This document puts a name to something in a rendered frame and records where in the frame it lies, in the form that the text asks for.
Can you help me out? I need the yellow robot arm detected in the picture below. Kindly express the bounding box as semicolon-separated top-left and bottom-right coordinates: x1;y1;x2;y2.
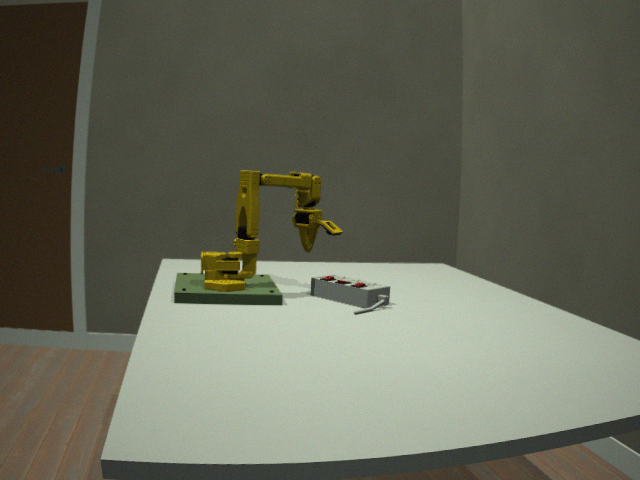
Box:
203;171;321;292

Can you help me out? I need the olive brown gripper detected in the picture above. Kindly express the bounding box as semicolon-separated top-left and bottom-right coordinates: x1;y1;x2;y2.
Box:
292;207;343;253

